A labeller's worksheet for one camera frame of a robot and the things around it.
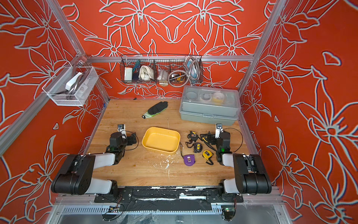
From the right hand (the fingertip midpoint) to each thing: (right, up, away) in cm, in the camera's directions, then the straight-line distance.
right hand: (214, 130), depth 92 cm
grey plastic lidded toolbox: (-4, +17, -1) cm, 17 cm away
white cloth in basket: (-46, +38, -2) cm, 60 cm away
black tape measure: (-7, -5, +1) cm, 9 cm away
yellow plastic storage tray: (-37, -7, +3) cm, 38 cm away
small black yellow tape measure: (-12, -11, -4) cm, 17 cm away
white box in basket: (-58, +38, -1) cm, 70 cm away
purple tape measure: (-18, -17, -9) cm, 26 cm away
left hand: (-59, -2, +2) cm, 59 cm away
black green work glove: (-43, +14, +19) cm, 49 cm away
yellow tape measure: (-6, -15, -5) cm, 17 cm away
